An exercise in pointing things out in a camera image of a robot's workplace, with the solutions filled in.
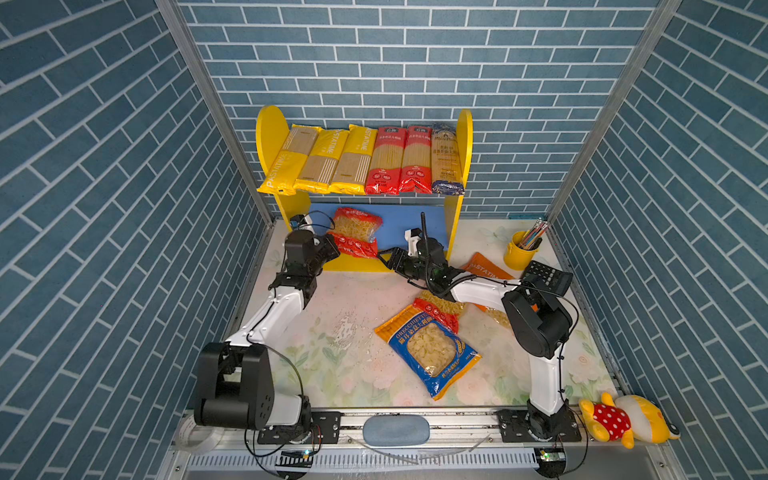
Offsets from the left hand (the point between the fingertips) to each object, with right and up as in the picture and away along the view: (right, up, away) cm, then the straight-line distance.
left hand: (334, 233), depth 86 cm
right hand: (+12, -6, +4) cm, 15 cm away
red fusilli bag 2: (+33, -24, +5) cm, 41 cm away
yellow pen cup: (+59, -8, +15) cm, 61 cm away
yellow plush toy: (+74, -45, -15) cm, 88 cm away
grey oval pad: (+18, -48, -15) cm, 53 cm away
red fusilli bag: (+5, +1, +5) cm, 7 cm away
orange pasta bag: (+47, -10, +17) cm, 51 cm away
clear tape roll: (-29, -51, -17) cm, 61 cm away
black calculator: (+70, -15, +16) cm, 73 cm away
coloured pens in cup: (+64, 0, +13) cm, 66 cm away
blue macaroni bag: (+29, -34, -2) cm, 45 cm away
